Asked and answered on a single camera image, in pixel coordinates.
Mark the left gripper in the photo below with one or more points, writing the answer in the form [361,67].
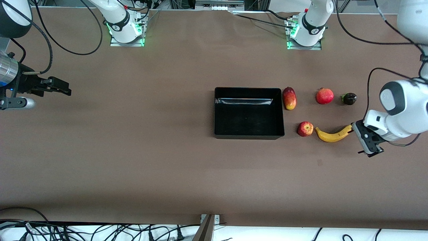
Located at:
[358,128]

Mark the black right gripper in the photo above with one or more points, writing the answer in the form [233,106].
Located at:
[26,84]

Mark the yellow banana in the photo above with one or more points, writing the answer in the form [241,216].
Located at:
[331,137]

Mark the red apple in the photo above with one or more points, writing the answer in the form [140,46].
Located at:
[305,129]

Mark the black plastic box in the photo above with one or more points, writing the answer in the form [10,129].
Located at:
[249,120]

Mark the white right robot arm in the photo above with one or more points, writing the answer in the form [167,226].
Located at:
[122,20]

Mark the dark purple mangosteen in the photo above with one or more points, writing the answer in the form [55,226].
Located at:
[349,99]

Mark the red pomegranate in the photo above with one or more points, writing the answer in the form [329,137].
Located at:
[325,96]

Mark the red yellow mango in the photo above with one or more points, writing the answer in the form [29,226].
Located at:
[289,98]

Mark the black power plug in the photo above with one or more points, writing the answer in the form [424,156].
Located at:
[151,236]
[180,236]

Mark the grey mounting beam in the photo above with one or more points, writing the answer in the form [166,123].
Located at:
[204,232]

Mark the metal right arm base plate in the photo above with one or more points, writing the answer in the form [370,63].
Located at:
[115,43]

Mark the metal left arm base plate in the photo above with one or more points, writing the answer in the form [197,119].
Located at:
[317,48]

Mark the small silver metal bracket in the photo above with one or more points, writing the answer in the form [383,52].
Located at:
[216,218]

